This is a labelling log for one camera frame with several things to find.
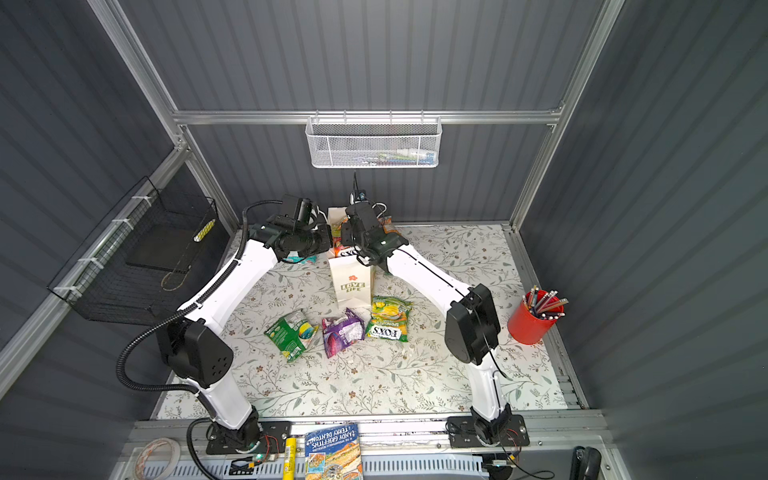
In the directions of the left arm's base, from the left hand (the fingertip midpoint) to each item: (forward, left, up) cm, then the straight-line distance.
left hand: (335, 240), depth 84 cm
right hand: (+4, -5, +2) cm, 6 cm away
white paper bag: (-8, -5, -8) cm, 12 cm away
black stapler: (-54, -56, -18) cm, 80 cm away
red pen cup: (-21, -54, -10) cm, 59 cm away
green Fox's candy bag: (-14, -15, -22) cm, 30 cm away
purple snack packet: (-19, 0, -20) cm, 27 cm away
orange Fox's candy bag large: (-2, -1, +7) cm, 7 cm away
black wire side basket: (-9, +44, +5) cm, 45 cm away
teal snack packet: (-11, +6, +5) cm, 13 cm away
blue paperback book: (-48, 0, -22) cm, 53 cm away
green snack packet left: (-18, +14, -20) cm, 31 cm away
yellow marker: (-50, +11, -23) cm, 56 cm away
